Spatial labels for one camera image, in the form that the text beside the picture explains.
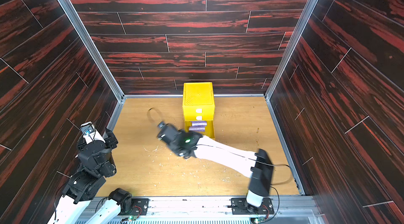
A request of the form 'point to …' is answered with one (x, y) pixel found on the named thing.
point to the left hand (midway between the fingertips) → (99, 132)
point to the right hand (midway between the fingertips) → (180, 134)
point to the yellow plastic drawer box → (199, 105)
